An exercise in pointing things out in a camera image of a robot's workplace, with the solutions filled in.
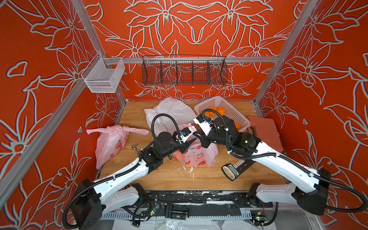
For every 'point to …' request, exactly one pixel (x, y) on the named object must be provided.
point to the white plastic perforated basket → (219, 102)
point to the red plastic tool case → (267, 131)
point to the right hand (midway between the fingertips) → (193, 130)
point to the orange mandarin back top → (221, 110)
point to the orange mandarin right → (237, 126)
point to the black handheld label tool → (232, 171)
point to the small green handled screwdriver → (134, 147)
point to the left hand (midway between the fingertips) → (192, 132)
